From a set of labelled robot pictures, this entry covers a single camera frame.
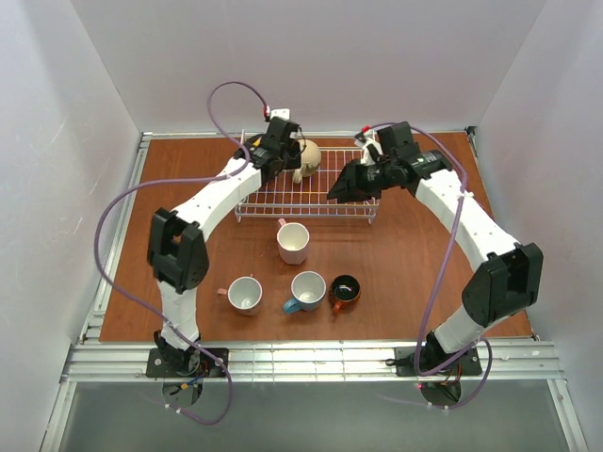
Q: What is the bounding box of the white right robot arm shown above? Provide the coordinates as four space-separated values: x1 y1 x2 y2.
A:
327 140 544 376

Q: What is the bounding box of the white wire dish rack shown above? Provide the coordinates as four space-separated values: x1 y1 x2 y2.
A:
235 144 379 223

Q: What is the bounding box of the grey mug blue handle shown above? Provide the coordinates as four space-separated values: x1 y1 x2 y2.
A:
283 271 327 315

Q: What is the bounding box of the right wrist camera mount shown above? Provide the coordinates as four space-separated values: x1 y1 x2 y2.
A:
354 125 390 167

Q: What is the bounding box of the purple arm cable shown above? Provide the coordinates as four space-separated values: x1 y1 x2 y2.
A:
95 82 269 424
362 122 494 411

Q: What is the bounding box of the aluminium left frame rail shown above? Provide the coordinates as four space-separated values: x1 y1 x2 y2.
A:
76 132 153 345

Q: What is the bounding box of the black mug orange handle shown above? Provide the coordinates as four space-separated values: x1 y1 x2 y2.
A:
328 274 361 315

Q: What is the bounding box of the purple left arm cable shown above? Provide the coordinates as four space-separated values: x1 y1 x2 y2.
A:
95 82 269 424

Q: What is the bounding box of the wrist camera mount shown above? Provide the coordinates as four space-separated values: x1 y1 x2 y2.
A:
260 107 300 157
354 125 390 167

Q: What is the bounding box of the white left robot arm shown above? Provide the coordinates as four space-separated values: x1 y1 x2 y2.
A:
147 136 304 376

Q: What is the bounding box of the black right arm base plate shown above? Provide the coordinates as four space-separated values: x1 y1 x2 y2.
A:
384 347 482 377

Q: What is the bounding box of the pale pink tall mug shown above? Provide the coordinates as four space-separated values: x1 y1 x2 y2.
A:
276 218 310 265

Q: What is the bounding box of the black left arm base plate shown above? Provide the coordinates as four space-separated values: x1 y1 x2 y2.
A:
145 347 229 379

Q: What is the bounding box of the white mug pink handle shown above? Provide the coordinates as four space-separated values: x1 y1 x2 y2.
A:
217 276 263 316

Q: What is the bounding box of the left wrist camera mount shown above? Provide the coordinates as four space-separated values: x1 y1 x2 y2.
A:
260 107 300 157

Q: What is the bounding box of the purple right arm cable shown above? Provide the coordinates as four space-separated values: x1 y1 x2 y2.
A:
362 122 494 411

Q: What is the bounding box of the beige round ceramic mug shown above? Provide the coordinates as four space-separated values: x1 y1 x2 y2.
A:
292 138 321 184

